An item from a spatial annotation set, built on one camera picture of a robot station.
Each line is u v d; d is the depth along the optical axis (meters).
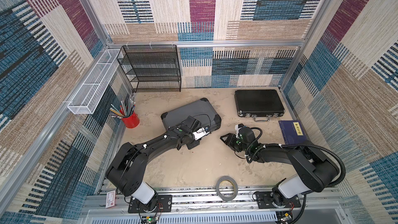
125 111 0.97
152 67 1.08
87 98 0.71
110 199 0.75
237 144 0.79
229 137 0.82
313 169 0.45
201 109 0.98
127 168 0.43
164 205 0.73
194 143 0.79
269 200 0.72
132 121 0.99
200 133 0.78
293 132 0.97
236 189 0.76
